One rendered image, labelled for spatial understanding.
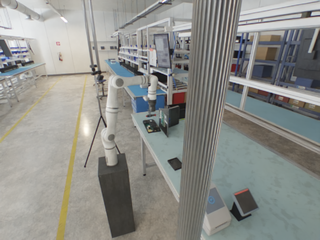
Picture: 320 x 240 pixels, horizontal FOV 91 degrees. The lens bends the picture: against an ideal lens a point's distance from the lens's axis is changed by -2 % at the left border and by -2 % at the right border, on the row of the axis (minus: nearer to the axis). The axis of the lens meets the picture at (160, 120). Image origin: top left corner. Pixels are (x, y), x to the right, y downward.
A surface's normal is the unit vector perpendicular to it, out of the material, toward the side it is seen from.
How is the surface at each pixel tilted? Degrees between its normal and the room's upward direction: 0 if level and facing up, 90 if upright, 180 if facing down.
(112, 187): 90
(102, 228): 0
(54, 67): 90
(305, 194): 0
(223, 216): 41
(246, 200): 32
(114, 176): 90
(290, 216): 0
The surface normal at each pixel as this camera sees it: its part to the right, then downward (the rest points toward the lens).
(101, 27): 0.36, 0.39
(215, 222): 0.26, -0.43
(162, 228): 0.00, -0.91
